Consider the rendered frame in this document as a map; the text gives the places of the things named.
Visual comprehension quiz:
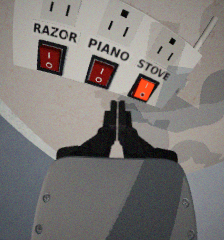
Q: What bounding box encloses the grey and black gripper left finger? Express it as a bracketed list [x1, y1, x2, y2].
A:
[56, 100, 117, 159]

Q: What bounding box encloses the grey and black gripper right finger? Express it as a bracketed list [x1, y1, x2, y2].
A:
[118, 100, 178, 163]

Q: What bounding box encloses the grey power strip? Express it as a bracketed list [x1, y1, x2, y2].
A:
[13, 0, 219, 109]

